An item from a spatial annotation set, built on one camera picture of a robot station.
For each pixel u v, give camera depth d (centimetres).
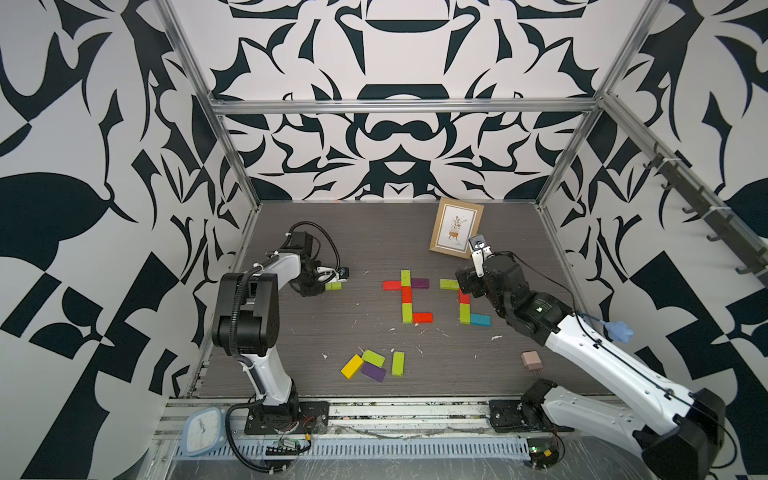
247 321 49
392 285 97
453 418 76
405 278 99
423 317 91
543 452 71
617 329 69
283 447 68
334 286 96
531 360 81
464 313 91
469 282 69
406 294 96
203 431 70
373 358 83
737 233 55
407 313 91
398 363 82
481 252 63
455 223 102
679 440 38
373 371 81
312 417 73
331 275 85
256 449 71
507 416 74
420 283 96
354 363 82
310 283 83
